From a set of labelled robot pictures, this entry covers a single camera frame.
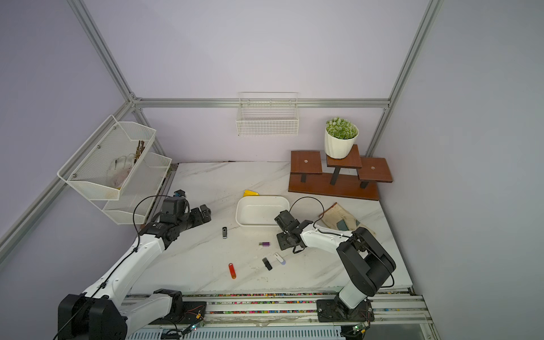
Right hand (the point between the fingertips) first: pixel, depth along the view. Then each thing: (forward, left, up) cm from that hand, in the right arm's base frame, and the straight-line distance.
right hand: (290, 241), depth 92 cm
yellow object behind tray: (+26, +21, +2) cm, 33 cm away
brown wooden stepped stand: (+34, -36, +4) cm, 50 cm away
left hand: (+5, +37, +14) cm, 40 cm away
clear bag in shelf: (+17, +64, +31) cm, 73 cm away
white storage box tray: (+16, +14, +1) cm, 21 cm away
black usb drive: (-10, +10, +1) cm, 14 cm away
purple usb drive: (-2, +11, +1) cm, 11 cm away
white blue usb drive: (-9, +3, 0) cm, 10 cm away
